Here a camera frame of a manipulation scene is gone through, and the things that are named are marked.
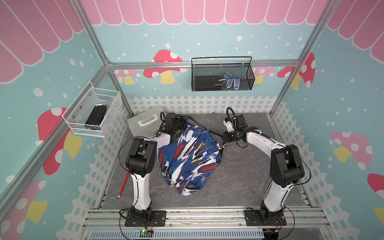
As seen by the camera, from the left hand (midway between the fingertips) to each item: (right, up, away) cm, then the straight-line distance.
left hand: (188, 113), depth 97 cm
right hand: (+24, -15, -1) cm, 28 cm away
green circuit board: (-20, -61, -25) cm, 69 cm away
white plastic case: (-28, -6, +2) cm, 29 cm away
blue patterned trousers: (0, -29, -12) cm, 32 cm away
